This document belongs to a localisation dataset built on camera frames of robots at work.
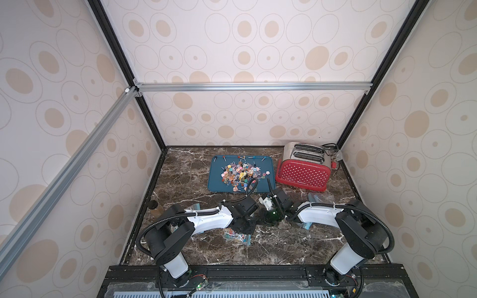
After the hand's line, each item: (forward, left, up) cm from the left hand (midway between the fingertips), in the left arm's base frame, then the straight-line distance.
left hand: (257, 231), depth 84 cm
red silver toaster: (+27, -24, +14) cm, 39 cm away
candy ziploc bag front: (-3, +5, -2) cm, 6 cm away
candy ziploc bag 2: (+12, +30, -1) cm, 32 cm away
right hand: (+5, -1, 0) cm, 5 cm away
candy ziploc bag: (+2, -22, +3) cm, 22 cm away
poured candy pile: (+32, +10, 0) cm, 33 cm away
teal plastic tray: (+43, -6, -3) cm, 43 cm away
